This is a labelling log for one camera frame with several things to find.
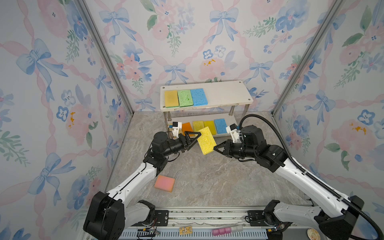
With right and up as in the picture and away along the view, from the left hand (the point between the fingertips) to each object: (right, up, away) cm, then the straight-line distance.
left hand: (200, 136), depth 69 cm
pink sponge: (-20, -27, +16) cm, 37 cm away
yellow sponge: (+3, -2, +1) cm, 4 cm away
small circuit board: (-7, -44, +1) cm, 45 cm away
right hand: (+6, -5, -1) cm, 8 cm away
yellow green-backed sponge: (-15, +19, +8) cm, 25 cm away
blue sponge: (0, +20, +9) cm, 22 cm away
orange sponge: (-8, +4, +31) cm, 33 cm away
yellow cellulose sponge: (0, +6, +34) cm, 34 cm away
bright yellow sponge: (+9, +6, +34) cm, 36 cm away
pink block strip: (+12, -43, 0) cm, 45 cm away
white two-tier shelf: (+17, +20, +11) cm, 29 cm away
